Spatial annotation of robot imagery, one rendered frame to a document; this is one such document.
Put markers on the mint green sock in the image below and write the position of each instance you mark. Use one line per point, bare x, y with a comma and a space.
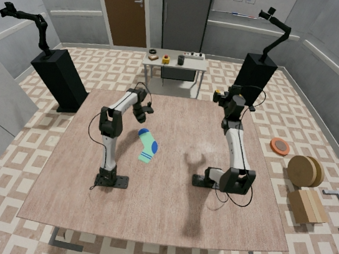
149, 143

